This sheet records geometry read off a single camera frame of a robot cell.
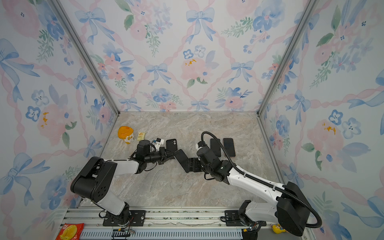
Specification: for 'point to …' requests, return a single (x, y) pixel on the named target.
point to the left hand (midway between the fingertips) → (176, 153)
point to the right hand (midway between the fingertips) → (190, 161)
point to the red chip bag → (70, 231)
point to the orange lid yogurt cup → (126, 134)
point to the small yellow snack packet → (141, 136)
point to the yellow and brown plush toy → (277, 229)
